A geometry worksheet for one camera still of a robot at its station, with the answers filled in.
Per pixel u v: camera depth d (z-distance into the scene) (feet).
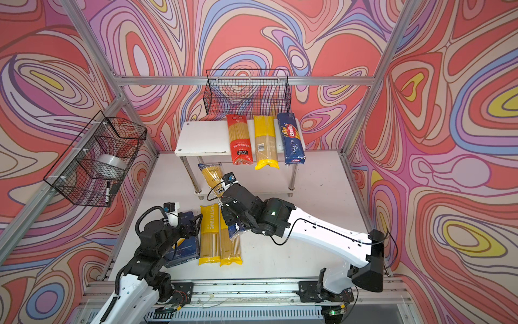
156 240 1.95
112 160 2.41
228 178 1.85
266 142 2.40
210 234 2.83
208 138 2.58
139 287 1.74
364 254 1.29
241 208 1.50
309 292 2.41
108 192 2.36
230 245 2.70
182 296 2.36
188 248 2.57
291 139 2.36
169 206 2.21
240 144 2.31
